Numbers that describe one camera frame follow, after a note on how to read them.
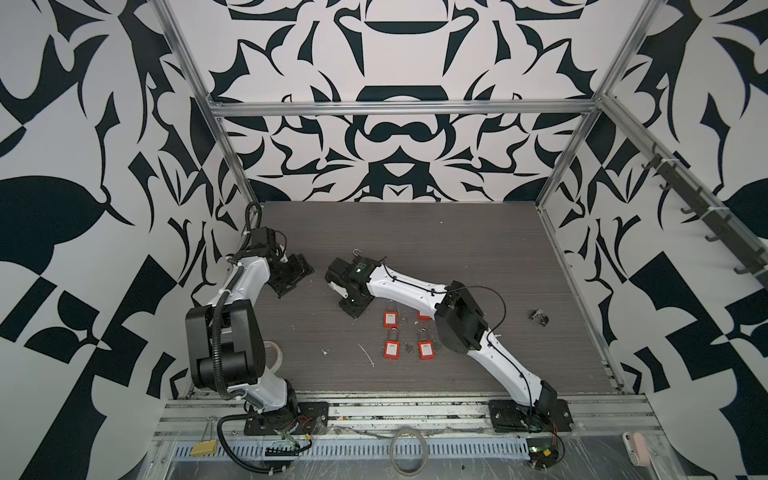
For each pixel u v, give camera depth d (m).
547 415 0.64
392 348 0.84
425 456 0.70
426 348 0.83
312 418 0.73
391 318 0.89
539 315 0.90
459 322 0.60
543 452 0.71
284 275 0.81
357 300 0.79
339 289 0.78
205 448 0.71
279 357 0.83
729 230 0.55
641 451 0.68
